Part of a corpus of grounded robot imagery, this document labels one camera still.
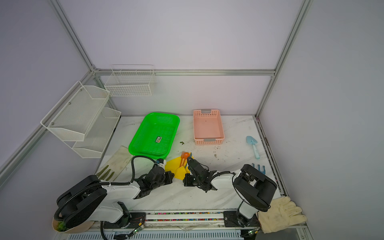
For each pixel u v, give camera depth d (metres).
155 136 1.08
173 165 0.94
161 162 0.82
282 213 0.75
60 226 0.62
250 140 1.04
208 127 1.16
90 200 0.43
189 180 0.77
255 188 0.45
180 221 0.75
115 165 0.93
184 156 0.98
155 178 0.68
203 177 0.69
